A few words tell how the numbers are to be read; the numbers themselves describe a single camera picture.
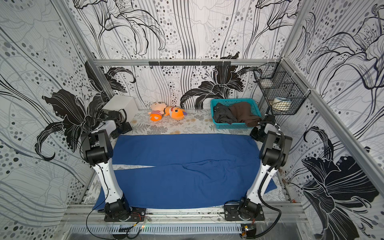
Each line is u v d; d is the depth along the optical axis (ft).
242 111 3.38
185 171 2.84
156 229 2.26
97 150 1.95
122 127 2.99
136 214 2.36
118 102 3.49
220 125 3.32
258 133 2.90
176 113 3.43
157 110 3.63
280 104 2.35
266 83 2.90
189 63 3.01
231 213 2.36
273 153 1.88
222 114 3.20
